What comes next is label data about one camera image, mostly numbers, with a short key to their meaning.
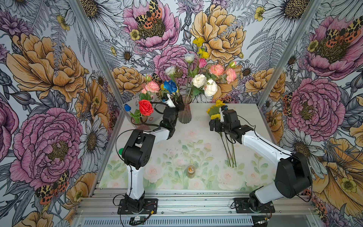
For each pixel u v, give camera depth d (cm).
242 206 74
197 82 73
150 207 73
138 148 54
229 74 72
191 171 78
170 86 70
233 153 94
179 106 83
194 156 92
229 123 68
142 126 80
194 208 75
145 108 68
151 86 73
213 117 103
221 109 80
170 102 81
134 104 78
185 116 107
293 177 43
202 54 87
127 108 81
